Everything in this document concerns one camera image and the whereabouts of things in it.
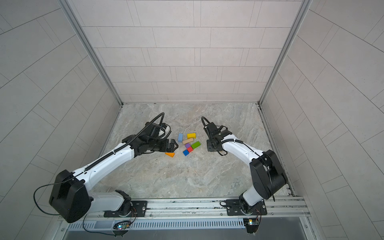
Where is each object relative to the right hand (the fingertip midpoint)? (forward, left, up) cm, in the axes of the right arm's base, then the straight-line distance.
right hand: (212, 147), depth 88 cm
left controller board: (-35, +43, 0) cm, 56 cm away
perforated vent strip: (-35, +28, -5) cm, 45 cm away
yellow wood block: (+11, +12, -2) cm, 17 cm away
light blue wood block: (+10, +20, -2) cm, 22 cm away
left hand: (-2, +20, +9) cm, 22 cm away
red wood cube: (+1, +14, -3) cm, 14 cm away
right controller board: (-38, -14, -6) cm, 41 cm away
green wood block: (+4, +10, -4) cm, 12 cm away
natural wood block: (-1, +23, -3) cm, 23 cm away
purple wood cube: (+4, +15, -4) cm, 16 cm away
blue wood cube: (0, +16, -4) cm, 17 cm away
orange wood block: (-1, +26, -3) cm, 26 cm away
